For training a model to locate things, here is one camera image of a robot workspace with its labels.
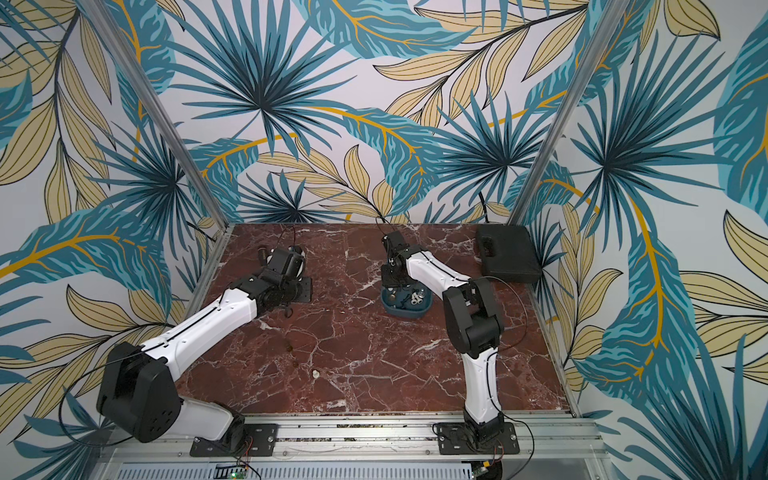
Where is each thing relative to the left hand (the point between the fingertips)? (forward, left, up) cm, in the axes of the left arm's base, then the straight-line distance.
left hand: (305, 290), depth 85 cm
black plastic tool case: (+22, -66, -7) cm, 69 cm away
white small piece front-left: (-19, -4, -13) cm, 23 cm away
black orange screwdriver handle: (+21, +21, -11) cm, 32 cm away
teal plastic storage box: (+4, -30, -12) cm, 33 cm away
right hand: (+10, -25, -9) cm, 29 cm away
